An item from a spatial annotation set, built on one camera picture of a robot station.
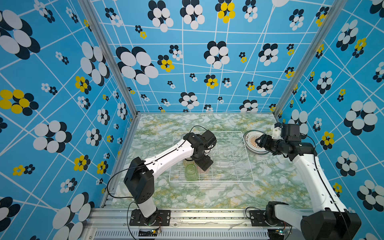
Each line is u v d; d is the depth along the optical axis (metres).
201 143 0.57
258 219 0.72
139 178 0.43
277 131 0.69
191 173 0.80
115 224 0.73
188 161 0.71
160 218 0.72
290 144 0.55
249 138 1.02
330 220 0.40
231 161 0.93
